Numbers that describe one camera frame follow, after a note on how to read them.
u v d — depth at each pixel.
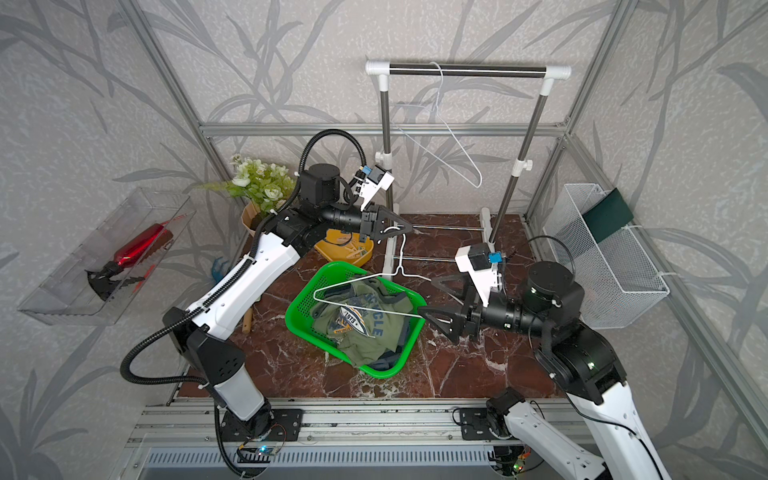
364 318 0.77
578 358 0.37
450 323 0.43
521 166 0.79
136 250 0.66
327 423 0.75
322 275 0.94
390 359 0.79
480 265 0.42
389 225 0.60
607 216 0.76
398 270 0.64
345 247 1.08
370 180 0.56
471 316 0.42
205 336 0.42
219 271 1.07
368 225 0.55
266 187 0.90
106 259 0.67
